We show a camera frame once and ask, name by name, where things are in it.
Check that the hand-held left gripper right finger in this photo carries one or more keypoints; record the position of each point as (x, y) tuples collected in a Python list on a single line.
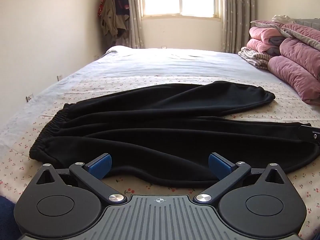
[(220, 166)]

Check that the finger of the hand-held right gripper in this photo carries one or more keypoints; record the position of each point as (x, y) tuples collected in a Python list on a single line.
[(310, 133)]

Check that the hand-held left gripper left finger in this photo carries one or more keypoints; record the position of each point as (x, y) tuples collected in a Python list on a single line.
[(100, 166)]

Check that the black pants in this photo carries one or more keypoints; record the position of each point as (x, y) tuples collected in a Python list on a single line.
[(155, 130)]

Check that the cherry print sheet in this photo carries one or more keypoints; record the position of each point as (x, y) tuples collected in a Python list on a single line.
[(275, 116)]

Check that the mauve folded quilt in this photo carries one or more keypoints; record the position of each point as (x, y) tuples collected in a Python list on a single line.
[(297, 60)]

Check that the striped folded cloth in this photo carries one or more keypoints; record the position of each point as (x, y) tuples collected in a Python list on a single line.
[(252, 57)]

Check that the person's dark blue clothing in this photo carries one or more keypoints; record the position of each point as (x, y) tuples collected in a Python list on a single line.
[(8, 220)]

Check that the light pink folded quilt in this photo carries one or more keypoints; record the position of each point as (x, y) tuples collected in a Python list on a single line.
[(262, 37)]

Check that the bed with pale blue sheet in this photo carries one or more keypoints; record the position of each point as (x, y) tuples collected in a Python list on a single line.
[(155, 60)]

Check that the grey patterned curtain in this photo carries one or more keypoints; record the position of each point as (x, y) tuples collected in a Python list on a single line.
[(135, 17), (235, 17)]

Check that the olive hanging jacket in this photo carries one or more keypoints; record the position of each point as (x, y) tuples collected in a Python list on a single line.
[(111, 17)]

